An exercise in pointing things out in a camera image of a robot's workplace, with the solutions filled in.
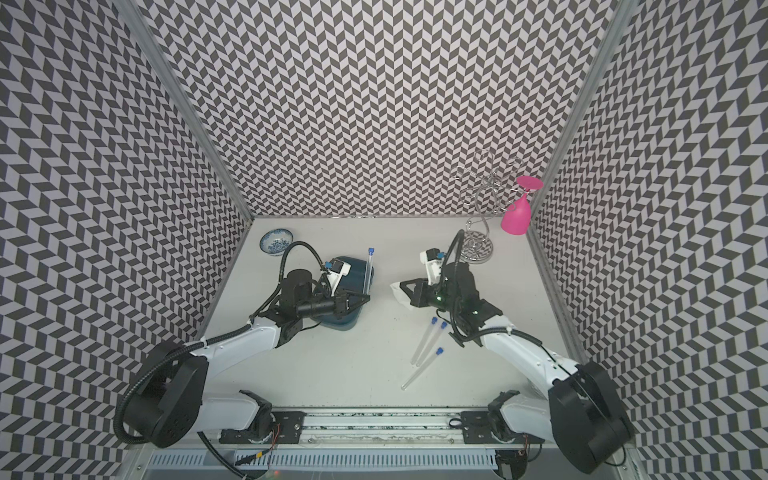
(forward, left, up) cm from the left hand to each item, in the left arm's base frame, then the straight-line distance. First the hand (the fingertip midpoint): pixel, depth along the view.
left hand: (367, 301), depth 80 cm
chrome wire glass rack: (+26, -33, +18) cm, 46 cm away
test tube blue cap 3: (-13, -15, -14) cm, 25 cm away
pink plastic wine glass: (+22, -43, +9) cm, 50 cm away
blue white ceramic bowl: (+30, +37, -11) cm, 49 cm away
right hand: (+2, -9, +3) cm, 10 cm away
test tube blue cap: (-5, -16, -14) cm, 22 cm away
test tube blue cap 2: (-7, -18, -14) cm, 24 cm away
